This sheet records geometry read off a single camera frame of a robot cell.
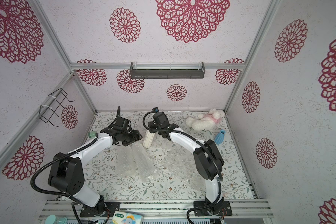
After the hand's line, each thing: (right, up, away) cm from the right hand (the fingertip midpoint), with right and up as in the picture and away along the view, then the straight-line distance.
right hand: (150, 122), depth 90 cm
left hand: (-7, -11, 0) cm, 13 cm away
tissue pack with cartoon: (-12, -46, -22) cm, 53 cm away
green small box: (-45, -9, +14) cm, 48 cm away
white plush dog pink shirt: (+38, 0, +10) cm, 40 cm away
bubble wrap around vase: (+1, -26, -5) cm, 26 cm away
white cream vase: (-1, -11, +3) cm, 11 cm away
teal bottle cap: (-41, -45, -26) cm, 66 cm away
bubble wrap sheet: (-11, -23, -5) cm, 26 cm away
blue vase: (+47, -11, +6) cm, 48 cm away
